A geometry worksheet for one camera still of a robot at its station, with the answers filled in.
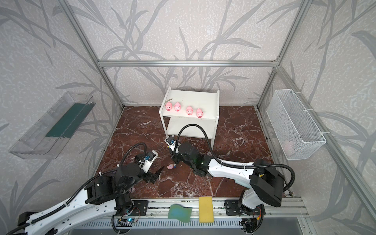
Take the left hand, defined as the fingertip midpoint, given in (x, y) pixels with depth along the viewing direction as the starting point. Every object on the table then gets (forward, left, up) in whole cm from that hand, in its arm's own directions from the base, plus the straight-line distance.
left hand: (159, 157), depth 71 cm
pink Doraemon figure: (+2, -3, -17) cm, 18 cm away
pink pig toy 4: (+16, -19, +15) cm, 30 cm away
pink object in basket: (+6, -65, +2) cm, 66 cm away
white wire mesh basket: (+5, -61, +15) cm, 63 cm away
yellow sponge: (-21, -23, -17) cm, 36 cm away
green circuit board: (-24, +14, -19) cm, 34 cm away
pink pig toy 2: (+20, -8, +15) cm, 27 cm away
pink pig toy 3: (+18, -15, +15) cm, 28 cm away
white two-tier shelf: (+22, -11, +13) cm, 28 cm away
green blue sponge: (-21, -10, -18) cm, 29 cm away
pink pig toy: (+21, -4, +15) cm, 26 cm away
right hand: (+9, -5, 0) cm, 11 cm away
